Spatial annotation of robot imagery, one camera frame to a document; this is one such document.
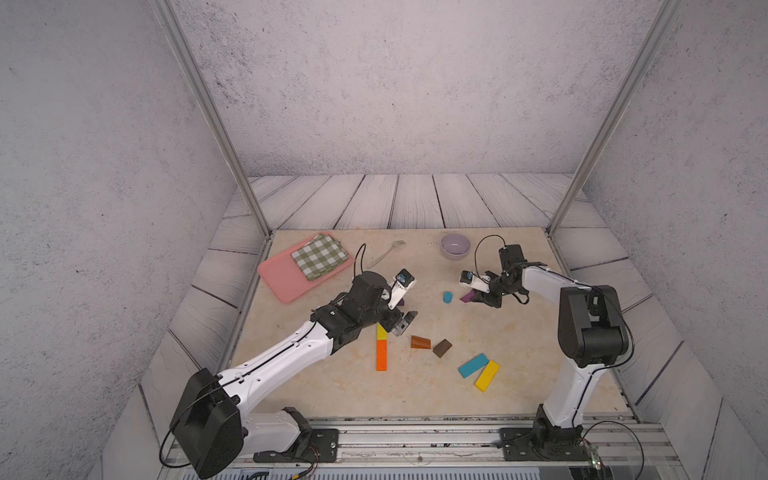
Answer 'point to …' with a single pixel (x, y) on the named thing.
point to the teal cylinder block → (447, 297)
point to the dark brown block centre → (442, 348)
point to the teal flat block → (472, 365)
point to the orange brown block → (419, 342)
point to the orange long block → (381, 355)
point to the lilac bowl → (455, 246)
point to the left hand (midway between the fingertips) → (408, 302)
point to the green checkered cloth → (320, 256)
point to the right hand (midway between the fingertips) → (479, 289)
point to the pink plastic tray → (286, 280)
